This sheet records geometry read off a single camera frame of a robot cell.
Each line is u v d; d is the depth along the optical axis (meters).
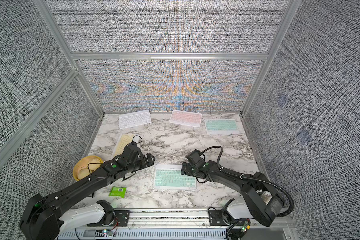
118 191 0.81
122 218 0.73
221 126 1.11
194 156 0.69
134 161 0.64
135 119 1.16
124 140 1.03
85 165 0.90
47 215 0.39
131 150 0.61
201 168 0.66
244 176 0.48
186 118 1.16
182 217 0.75
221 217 0.69
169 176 0.86
